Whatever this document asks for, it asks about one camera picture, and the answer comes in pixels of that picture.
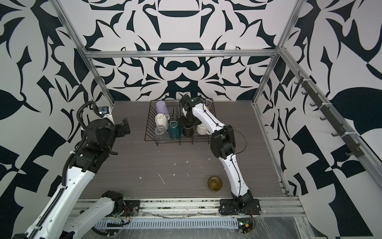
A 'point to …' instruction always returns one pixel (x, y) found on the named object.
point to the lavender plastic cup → (161, 107)
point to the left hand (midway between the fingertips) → (113, 118)
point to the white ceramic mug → (162, 119)
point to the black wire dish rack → (176, 112)
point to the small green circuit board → (244, 224)
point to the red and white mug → (202, 129)
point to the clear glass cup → (161, 134)
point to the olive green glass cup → (215, 183)
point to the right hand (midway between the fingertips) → (187, 123)
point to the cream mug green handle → (174, 130)
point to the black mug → (188, 131)
